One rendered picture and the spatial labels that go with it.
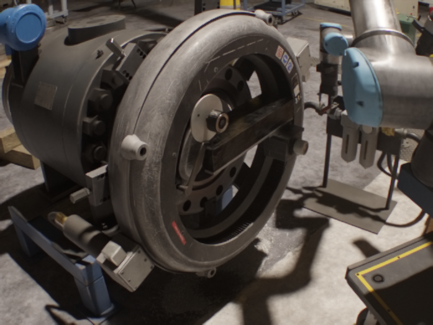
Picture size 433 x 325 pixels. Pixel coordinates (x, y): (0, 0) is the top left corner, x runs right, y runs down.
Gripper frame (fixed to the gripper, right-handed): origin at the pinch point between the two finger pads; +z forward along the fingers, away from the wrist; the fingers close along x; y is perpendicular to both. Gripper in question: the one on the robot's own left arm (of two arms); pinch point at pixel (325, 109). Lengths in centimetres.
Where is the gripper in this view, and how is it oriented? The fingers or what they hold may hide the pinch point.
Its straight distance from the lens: 185.2
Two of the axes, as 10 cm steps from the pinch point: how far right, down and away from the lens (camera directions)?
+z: 0.2, 8.8, 4.7
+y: 6.2, -3.9, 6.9
